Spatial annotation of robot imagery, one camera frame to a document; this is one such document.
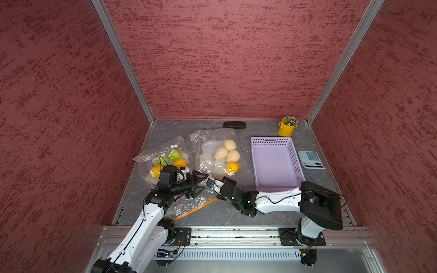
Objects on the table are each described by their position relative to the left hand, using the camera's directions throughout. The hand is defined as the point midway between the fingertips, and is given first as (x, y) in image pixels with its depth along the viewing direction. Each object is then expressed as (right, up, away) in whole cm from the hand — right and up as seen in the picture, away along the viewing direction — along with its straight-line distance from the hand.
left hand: (207, 184), depth 76 cm
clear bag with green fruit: (-14, -13, +4) cm, 20 cm away
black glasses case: (+15, +30, +41) cm, 53 cm away
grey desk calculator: (+60, +8, +23) cm, 64 cm away
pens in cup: (+48, +31, +22) cm, 61 cm away
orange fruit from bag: (+13, +5, +15) cm, 20 cm away
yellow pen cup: (+48, +28, +28) cm, 62 cm away
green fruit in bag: (-27, +7, +19) cm, 34 cm away
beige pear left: (+6, +12, +21) cm, 25 cm away
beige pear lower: (+13, +11, +20) cm, 26 cm away
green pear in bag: (-20, +12, +19) cm, 30 cm away
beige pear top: (+11, +17, +24) cm, 32 cm away
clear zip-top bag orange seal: (-3, +18, +29) cm, 34 cm away
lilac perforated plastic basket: (+37, +6, +16) cm, 41 cm away
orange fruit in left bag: (-17, +7, +17) cm, 25 cm away
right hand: (+5, 0, +7) cm, 9 cm away
